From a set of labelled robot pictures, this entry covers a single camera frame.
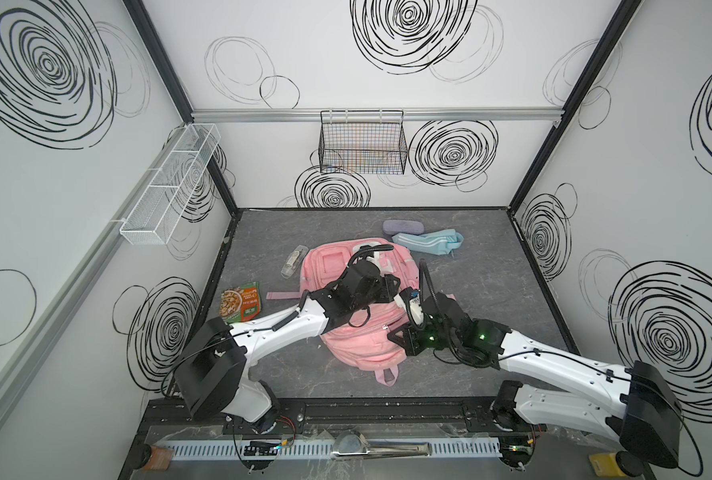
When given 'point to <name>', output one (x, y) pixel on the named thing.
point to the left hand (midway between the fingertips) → (399, 282)
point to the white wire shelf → (154, 217)
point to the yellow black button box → (606, 465)
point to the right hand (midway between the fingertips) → (386, 342)
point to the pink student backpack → (360, 337)
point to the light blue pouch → (440, 242)
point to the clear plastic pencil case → (294, 261)
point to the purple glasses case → (392, 227)
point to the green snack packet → (240, 304)
